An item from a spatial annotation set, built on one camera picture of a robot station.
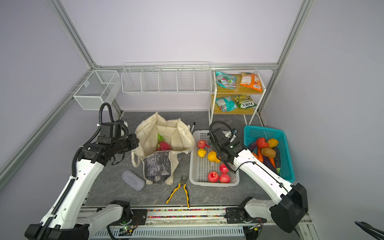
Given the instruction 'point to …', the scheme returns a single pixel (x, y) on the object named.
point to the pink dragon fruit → (162, 145)
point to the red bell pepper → (260, 143)
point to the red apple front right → (224, 178)
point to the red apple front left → (213, 176)
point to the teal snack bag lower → (226, 104)
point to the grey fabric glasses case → (133, 180)
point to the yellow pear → (212, 157)
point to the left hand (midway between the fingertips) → (139, 142)
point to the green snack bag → (244, 101)
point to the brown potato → (268, 152)
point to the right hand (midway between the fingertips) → (216, 145)
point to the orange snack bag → (251, 80)
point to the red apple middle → (223, 168)
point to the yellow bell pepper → (273, 142)
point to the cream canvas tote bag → (159, 166)
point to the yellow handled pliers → (177, 189)
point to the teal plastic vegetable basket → (252, 134)
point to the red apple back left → (201, 143)
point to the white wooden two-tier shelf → (235, 94)
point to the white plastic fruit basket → (204, 172)
